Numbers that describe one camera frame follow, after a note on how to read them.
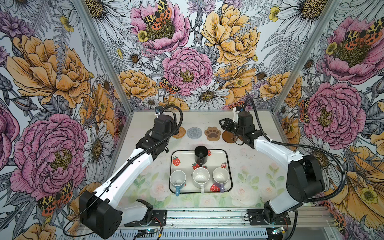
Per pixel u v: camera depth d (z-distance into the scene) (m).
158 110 0.64
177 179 0.84
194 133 1.08
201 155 0.92
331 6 0.72
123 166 0.45
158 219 0.73
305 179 0.45
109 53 0.91
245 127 0.67
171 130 0.60
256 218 0.74
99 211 0.38
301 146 0.49
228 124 0.78
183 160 0.95
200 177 0.87
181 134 1.08
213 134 1.08
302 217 0.77
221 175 0.87
